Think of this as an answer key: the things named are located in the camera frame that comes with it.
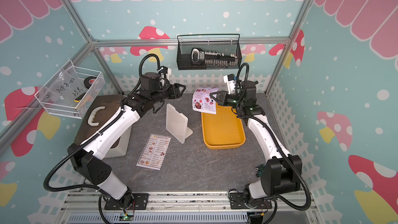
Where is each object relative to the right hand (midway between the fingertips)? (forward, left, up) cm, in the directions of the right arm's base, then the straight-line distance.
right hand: (210, 94), depth 74 cm
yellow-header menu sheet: (-14, +33, -33) cm, 49 cm away
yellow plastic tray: (-2, -8, -30) cm, 31 cm away
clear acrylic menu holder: (-4, +19, -19) cm, 27 cm away
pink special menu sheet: (0, +4, -4) cm, 6 cm away
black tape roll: (+10, +62, +2) cm, 63 cm away
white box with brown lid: (0, +63, -11) cm, 64 cm away
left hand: (+3, +14, +1) cm, 15 cm away
